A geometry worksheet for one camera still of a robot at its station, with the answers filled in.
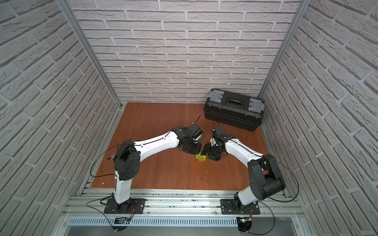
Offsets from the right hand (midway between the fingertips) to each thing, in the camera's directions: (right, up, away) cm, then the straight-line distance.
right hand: (206, 155), depth 87 cm
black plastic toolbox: (+20, +29, +10) cm, 37 cm away
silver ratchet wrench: (-59, -2, +3) cm, 59 cm away
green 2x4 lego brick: (-3, -2, 0) cm, 4 cm away
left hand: (-3, +3, -3) cm, 5 cm away
